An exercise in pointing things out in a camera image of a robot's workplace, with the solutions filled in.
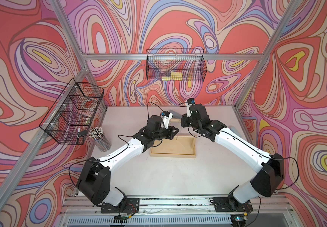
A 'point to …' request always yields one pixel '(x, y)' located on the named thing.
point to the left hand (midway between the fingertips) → (180, 131)
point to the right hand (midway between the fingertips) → (183, 119)
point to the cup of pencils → (97, 134)
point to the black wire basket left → (68, 123)
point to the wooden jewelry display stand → (180, 146)
